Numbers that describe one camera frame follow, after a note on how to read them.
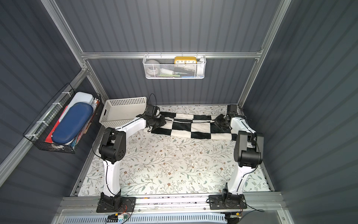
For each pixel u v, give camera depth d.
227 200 0.68
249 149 0.52
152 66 0.83
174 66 0.90
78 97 0.79
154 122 0.86
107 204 0.66
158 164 0.89
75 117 0.69
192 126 1.05
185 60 0.87
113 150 0.56
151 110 0.82
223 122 0.85
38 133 0.61
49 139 0.65
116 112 1.16
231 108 0.79
